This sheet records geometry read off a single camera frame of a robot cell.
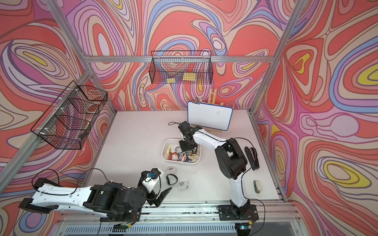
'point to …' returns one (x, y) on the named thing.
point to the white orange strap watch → (182, 157)
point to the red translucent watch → (170, 156)
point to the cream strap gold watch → (193, 156)
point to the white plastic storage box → (175, 145)
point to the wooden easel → (211, 99)
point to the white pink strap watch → (170, 167)
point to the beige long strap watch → (169, 150)
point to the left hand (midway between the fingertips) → (166, 184)
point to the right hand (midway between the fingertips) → (186, 151)
